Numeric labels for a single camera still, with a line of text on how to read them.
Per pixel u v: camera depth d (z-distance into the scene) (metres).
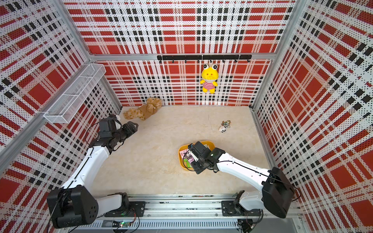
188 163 0.88
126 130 0.73
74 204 0.39
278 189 0.40
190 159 0.82
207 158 0.57
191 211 0.74
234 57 0.88
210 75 0.91
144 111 1.05
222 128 1.04
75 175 0.44
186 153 0.88
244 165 0.48
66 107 0.71
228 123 1.10
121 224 0.69
